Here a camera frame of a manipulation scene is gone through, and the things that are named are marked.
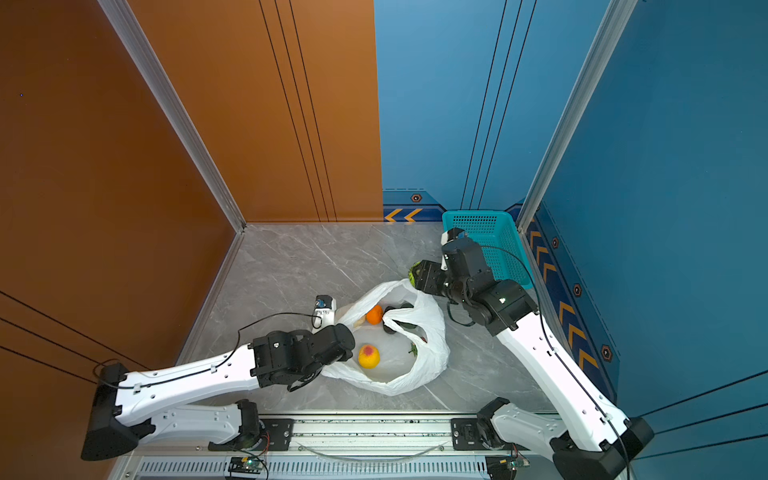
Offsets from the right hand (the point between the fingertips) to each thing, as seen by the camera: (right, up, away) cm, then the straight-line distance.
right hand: (419, 273), depth 69 cm
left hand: (-17, -16, +5) cm, 24 cm away
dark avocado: (-3, -12, +22) cm, 25 cm away
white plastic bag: (-5, -23, -1) cm, 23 cm away
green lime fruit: (-2, 0, -1) cm, 2 cm away
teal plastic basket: (+34, +11, +42) cm, 55 cm away
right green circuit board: (+20, -46, +1) cm, 50 cm away
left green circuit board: (-42, -46, +2) cm, 62 cm away
